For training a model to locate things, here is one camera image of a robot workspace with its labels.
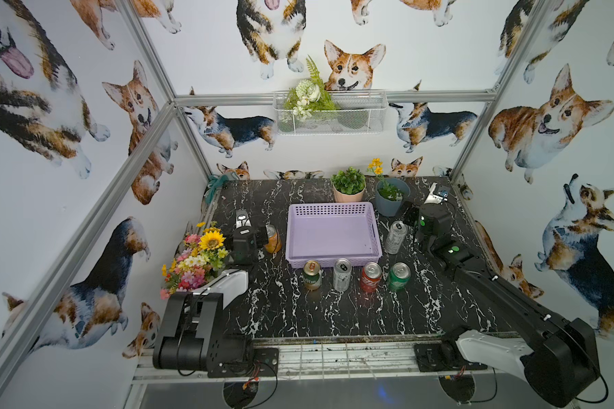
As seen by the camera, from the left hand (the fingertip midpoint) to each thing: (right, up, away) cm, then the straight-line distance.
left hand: (243, 222), depth 90 cm
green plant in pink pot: (+38, +14, +11) cm, 42 cm away
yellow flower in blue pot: (+56, +11, +17) cm, 59 cm away
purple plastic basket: (+31, -6, +14) cm, 35 cm away
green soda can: (+52, -16, -10) cm, 55 cm away
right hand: (+60, +9, -12) cm, 61 cm away
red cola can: (+43, -16, -10) cm, 47 cm away
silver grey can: (+34, -15, -12) cm, 39 cm away
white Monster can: (+53, -4, -2) cm, 54 cm away
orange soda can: (+10, -8, +2) cm, 13 cm away
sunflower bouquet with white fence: (-9, -9, -14) cm, 19 cm away
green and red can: (+25, -16, -8) cm, 31 cm away
